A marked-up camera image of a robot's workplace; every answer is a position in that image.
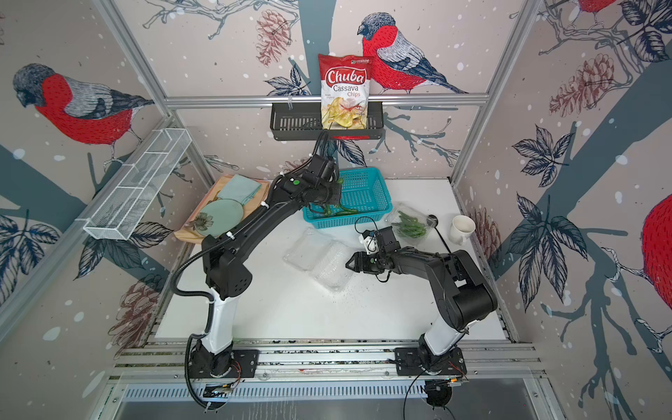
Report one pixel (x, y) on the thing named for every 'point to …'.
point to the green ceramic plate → (218, 217)
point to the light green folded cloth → (240, 188)
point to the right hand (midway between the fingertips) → (353, 267)
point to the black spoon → (432, 220)
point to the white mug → (461, 227)
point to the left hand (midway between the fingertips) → (342, 188)
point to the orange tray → (187, 231)
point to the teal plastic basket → (363, 189)
